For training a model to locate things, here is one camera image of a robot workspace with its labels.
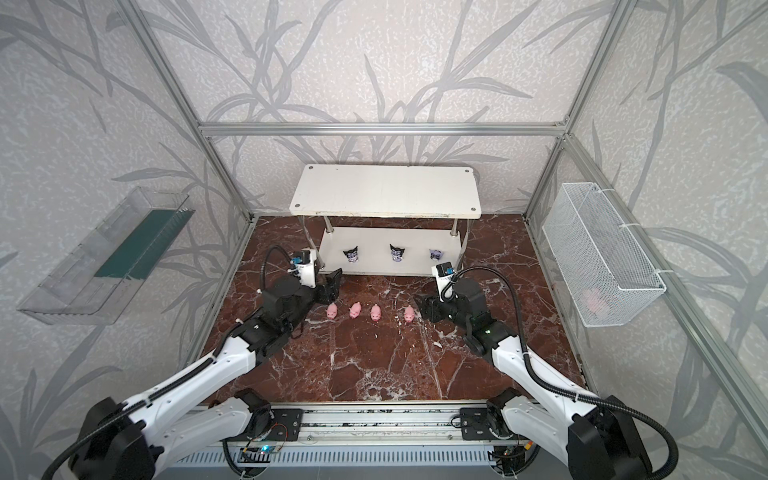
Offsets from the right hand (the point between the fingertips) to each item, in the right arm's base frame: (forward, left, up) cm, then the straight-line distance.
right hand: (425, 283), depth 82 cm
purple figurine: (+15, -4, -7) cm, 17 cm away
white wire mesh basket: (-11, -36, +19) cm, 42 cm away
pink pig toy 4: (-3, +4, -14) cm, 15 cm away
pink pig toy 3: (-2, +15, -14) cm, 21 cm away
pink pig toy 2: (-2, +21, -14) cm, 25 cm away
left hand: (+3, +24, +7) cm, 25 cm away
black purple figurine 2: (+15, +9, -6) cm, 18 cm away
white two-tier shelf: (+39, +10, -16) cm, 43 cm away
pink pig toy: (-2, +29, -14) cm, 32 cm away
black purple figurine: (+14, +23, -6) cm, 28 cm away
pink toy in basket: (-9, -42, +4) cm, 43 cm away
